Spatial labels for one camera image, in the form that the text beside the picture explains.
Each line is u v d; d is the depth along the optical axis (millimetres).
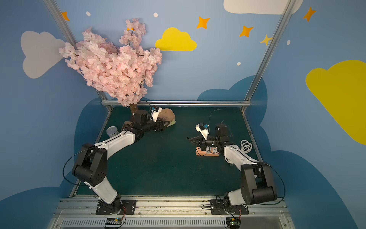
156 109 787
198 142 773
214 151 813
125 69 701
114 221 729
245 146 984
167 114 1100
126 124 1079
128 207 748
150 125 785
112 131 1008
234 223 731
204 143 735
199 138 760
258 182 437
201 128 732
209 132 735
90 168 467
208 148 787
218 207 733
